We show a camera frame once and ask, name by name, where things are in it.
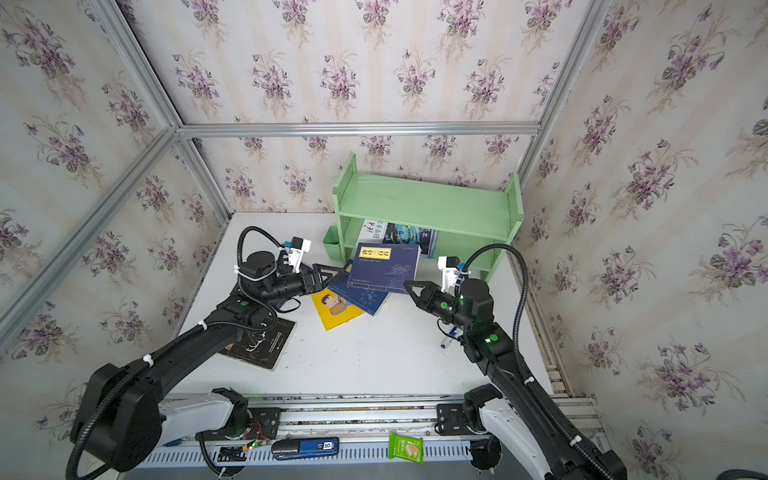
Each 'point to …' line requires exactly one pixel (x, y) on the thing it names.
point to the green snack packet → (406, 447)
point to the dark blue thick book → (384, 266)
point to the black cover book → (262, 346)
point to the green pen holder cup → (332, 243)
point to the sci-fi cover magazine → (403, 234)
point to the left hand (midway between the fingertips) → (338, 271)
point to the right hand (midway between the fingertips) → (401, 287)
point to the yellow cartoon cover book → (333, 308)
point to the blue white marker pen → (444, 346)
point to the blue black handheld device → (304, 447)
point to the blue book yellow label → (370, 301)
